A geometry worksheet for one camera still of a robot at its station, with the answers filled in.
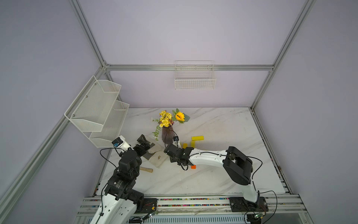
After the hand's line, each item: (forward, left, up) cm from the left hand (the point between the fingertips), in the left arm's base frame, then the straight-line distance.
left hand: (138, 141), depth 72 cm
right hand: (+3, -19, -22) cm, 29 cm away
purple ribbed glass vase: (+16, -13, -17) cm, 27 cm away
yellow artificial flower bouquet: (+13, -14, +3) cm, 19 cm away
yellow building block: (+17, -35, -24) cm, 46 cm away
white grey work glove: (+4, -5, -24) cm, 25 cm away
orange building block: (-4, -30, -24) cm, 39 cm away
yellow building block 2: (+13, -31, -25) cm, 41 cm away
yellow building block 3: (+11, -25, -23) cm, 36 cm away
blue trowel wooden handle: (-6, -1, -23) cm, 24 cm away
